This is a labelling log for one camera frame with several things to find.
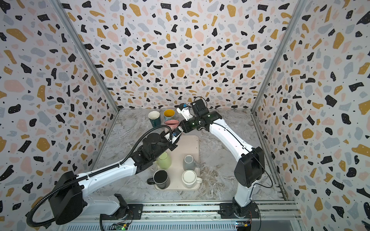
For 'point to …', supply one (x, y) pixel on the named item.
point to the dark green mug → (154, 116)
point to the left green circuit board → (121, 226)
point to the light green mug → (164, 160)
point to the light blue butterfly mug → (169, 114)
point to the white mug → (189, 178)
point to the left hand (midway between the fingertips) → (178, 128)
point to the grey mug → (188, 162)
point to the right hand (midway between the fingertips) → (175, 125)
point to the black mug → (161, 179)
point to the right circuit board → (244, 225)
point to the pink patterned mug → (173, 123)
